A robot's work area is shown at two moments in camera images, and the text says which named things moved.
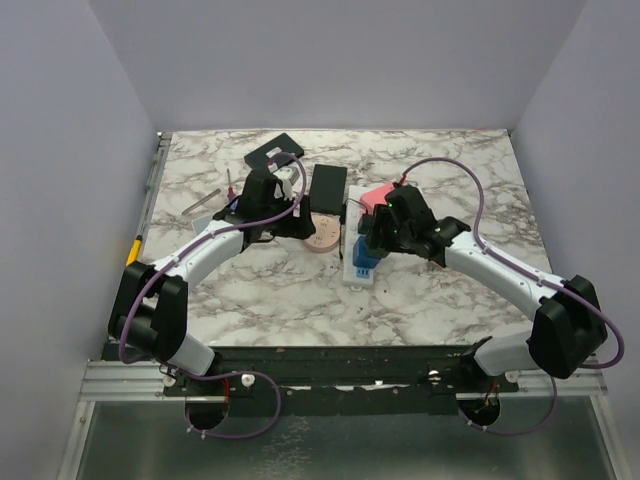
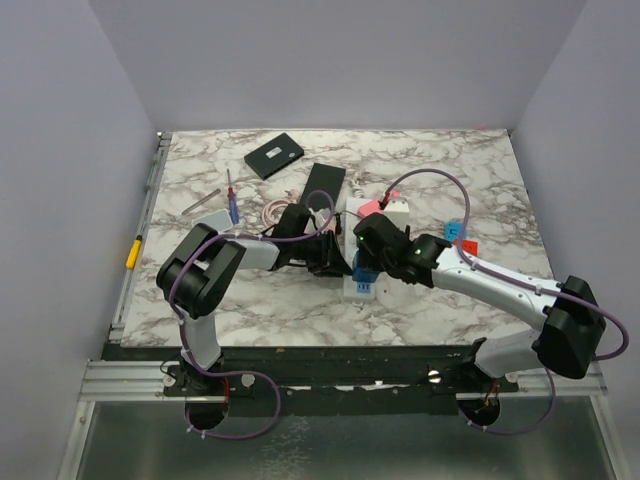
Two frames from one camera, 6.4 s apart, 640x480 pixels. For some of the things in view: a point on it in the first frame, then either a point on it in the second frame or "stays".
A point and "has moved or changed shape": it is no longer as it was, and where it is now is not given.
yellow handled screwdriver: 135,250 stays
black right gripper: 380,219 → 366,254
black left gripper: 295,227 → 329,262
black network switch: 260,157 stays
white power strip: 353,275 has moved or changed shape
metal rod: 201,201 stays
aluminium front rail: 111,380 stays
